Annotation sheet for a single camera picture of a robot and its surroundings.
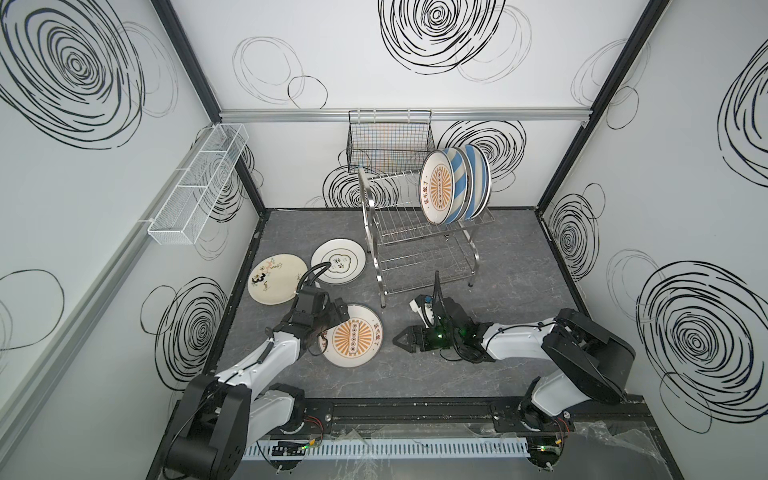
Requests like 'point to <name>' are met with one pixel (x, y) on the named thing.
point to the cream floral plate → (274, 279)
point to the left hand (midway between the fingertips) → (339, 309)
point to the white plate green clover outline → (347, 259)
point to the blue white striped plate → (474, 212)
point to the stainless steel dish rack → (409, 249)
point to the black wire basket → (388, 140)
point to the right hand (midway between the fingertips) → (398, 345)
